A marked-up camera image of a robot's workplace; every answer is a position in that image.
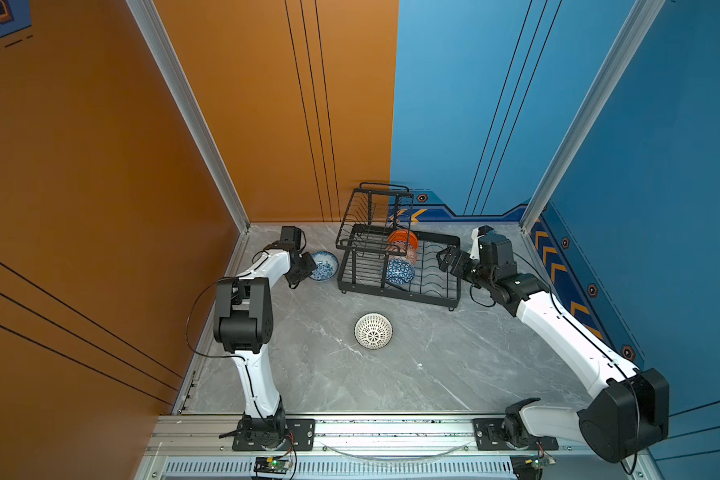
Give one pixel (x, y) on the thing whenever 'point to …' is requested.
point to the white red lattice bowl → (373, 331)
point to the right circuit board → (527, 467)
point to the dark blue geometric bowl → (399, 271)
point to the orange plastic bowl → (405, 236)
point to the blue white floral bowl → (327, 266)
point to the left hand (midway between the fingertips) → (311, 266)
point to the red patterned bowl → (402, 250)
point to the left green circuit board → (268, 465)
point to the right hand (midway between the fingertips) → (445, 259)
